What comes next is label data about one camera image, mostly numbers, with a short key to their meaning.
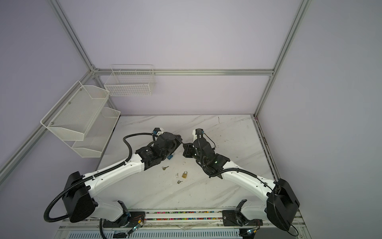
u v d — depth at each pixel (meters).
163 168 0.91
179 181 0.86
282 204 0.40
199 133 0.66
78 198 0.40
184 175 0.89
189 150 0.67
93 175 0.44
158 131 0.70
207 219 0.75
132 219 0.73
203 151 0.55
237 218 0.66
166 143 0.58
